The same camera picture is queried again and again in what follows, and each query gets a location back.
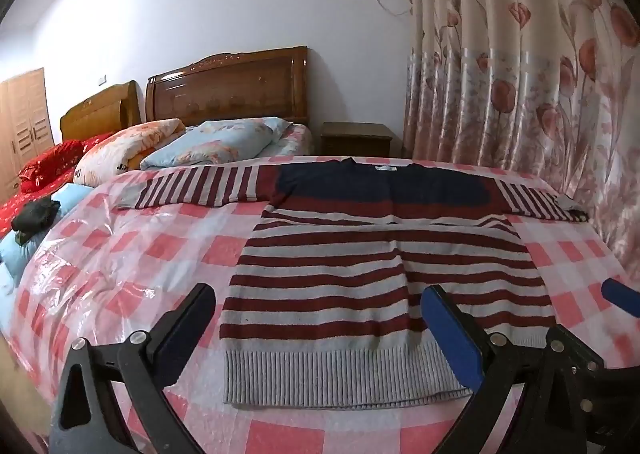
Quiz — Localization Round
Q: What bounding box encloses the wooden wardrobe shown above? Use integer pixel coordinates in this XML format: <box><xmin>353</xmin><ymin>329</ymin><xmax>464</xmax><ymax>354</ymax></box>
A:
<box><xmin>0</xmin><ymin>67</ymin><xmax>55</xmax><ymax>205</ymax></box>

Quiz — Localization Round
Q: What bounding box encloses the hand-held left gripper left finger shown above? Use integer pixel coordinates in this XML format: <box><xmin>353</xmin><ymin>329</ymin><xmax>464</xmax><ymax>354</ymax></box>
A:
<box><xmin>47</xmin><ymin>282</ymin><xmax>217</xmax><ymax>454</ymax></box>

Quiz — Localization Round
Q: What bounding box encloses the floral curtain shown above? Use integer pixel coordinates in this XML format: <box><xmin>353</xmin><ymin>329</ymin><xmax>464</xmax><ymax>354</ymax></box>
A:
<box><xmin>402</xmin><ymin>0</ymin><xmax>640</xmax><ymax>285</ymax></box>

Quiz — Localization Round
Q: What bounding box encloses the red pillow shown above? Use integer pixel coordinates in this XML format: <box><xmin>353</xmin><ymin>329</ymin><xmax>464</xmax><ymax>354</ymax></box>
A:
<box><xmin>0</xmin><ymin>131</ymin><xmax>118</xmax><ymax>235</ymax></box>

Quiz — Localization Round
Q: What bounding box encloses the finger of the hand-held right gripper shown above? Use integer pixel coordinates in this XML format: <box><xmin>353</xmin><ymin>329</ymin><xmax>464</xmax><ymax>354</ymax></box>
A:
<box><xmin>600</xmin><ymin>278</ymin><xmax>640</xmax><ymax>319</ymax></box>

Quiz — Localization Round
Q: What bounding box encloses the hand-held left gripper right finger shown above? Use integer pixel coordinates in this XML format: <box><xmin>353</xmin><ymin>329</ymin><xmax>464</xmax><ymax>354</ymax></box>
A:
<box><xmin>420</xmin><ymin>284</ymin><xmax>640</xmax><ymax>454</ymax></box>

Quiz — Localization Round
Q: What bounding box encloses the light blue floral quilt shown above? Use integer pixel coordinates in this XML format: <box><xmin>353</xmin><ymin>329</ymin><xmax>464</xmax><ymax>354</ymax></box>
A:
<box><xmin>140</xmin><ymin>117</ymin><xmax>293</xmax><ymax>171</ymax></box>

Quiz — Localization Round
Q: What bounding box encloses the small wooden headboard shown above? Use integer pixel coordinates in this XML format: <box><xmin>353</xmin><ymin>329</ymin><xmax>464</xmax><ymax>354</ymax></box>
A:
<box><xmin>60</xmin><ymin>80</ymin><xmax>143</xmax><ymax>142</ymax></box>

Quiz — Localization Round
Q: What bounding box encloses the pink checked blanket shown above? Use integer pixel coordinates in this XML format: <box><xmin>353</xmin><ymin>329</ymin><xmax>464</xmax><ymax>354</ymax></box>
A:
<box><xmin>10</xmin><ymin>156</ymin><xmax>640</xmax><ymax>454</ymax></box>

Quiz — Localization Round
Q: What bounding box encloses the striped knit sweater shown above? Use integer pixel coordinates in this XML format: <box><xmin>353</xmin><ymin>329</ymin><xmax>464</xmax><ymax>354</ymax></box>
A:
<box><xmin>116</xmin><ymin>159</ymin><xmax>590</xmax><ymax>409</ymax></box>

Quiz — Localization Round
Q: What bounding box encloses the dark cloth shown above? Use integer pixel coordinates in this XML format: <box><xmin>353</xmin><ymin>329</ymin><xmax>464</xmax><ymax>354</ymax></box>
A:
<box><xmin>11</xmin><ymin>198</ymin><xmax>62</xmax><ymax>242</ymax></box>

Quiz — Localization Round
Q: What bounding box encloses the plain light blue quilt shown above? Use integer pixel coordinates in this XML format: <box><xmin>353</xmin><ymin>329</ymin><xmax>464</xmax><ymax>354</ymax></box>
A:
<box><xmin>0</xmin><ymin>183</ymin><xmax>96</xmax><ymax>295</ymax></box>

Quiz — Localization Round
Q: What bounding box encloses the large wooden headboard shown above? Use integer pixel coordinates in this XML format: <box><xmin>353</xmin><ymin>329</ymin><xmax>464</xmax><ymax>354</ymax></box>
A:
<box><xmin>145</xmin><ymin>46</ymin><xmax>310</xmax><ymax>135</ymax></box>

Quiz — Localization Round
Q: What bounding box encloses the wooden nightstand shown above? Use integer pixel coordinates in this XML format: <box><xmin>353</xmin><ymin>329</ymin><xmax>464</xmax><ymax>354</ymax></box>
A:
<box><xmin>320</xmin><ymin>122</ymin><xmax>396</xmax><ymax>158</ymax></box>

